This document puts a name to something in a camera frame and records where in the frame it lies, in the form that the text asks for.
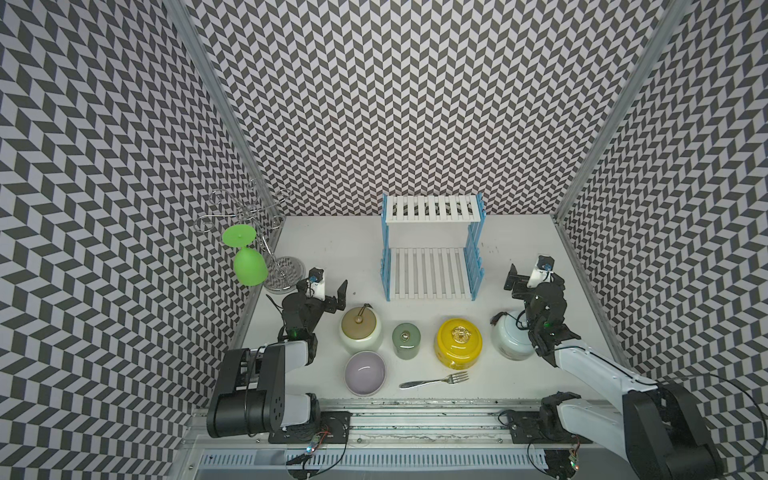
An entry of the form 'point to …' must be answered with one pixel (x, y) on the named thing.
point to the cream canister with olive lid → (360, 329)
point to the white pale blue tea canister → (509, 340)
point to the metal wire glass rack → (260, 208)
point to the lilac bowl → (364, 373)
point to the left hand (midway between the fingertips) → (330, 278)
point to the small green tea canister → (406, 340)
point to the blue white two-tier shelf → (432, 246)
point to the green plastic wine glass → (248, 266)
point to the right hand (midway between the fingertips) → (529, 271)
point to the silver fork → (452, 378)
